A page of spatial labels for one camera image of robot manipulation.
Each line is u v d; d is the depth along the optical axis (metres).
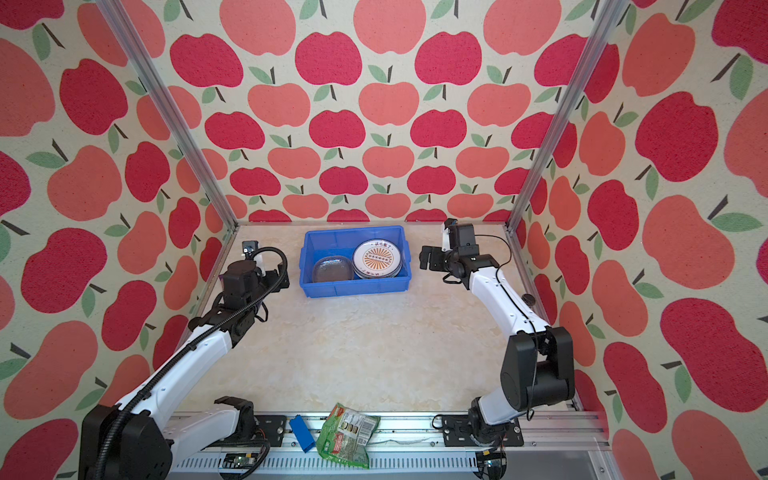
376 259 1.07
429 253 0.80
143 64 0.77
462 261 0.64
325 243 1.12
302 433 0.74
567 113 0.87
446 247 0.78
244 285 0.61
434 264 0.79
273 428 0.75
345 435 0.72
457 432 0.73
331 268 1.05
